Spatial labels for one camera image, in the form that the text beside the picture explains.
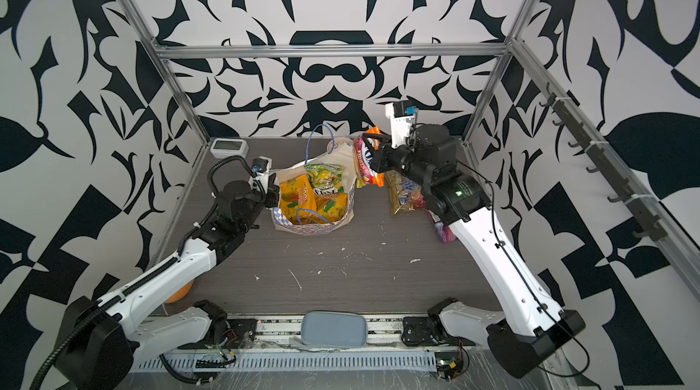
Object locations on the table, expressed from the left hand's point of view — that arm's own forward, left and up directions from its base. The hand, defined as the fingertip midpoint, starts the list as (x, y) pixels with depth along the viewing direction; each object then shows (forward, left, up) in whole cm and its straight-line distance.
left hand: (272, 169), depth 78 cm
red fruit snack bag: (+4, -41, -21) cm, 47 cm away
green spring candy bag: (+8, -14, -16) cm, 23 cm away
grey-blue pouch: (-36, -17, -23) cm, 46 cm away
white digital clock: (+34, +30, -26) cm, 53 cm away
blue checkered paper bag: (+8, -19, -2) cm, 21 cm away
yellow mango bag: (0, -16, -21) cm, 26 cm away
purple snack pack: (-10, -52, -22) cm, 57 cm away
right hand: (-5, -25, +18) cm, 31 cm away
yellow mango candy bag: (+2, -4, -17) cm, 17 cm away
